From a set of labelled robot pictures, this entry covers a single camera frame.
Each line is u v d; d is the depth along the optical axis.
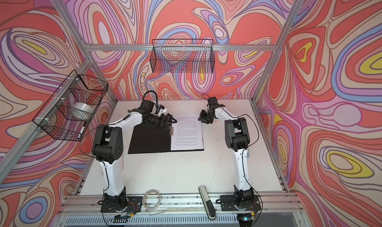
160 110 0.87
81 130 0.72
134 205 0.72
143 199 0.75
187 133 1.00
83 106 0.74
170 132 0.99
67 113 0.75
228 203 0.73
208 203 0.72
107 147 0.54
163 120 0.85
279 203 0.75
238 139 0.63
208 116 0.93
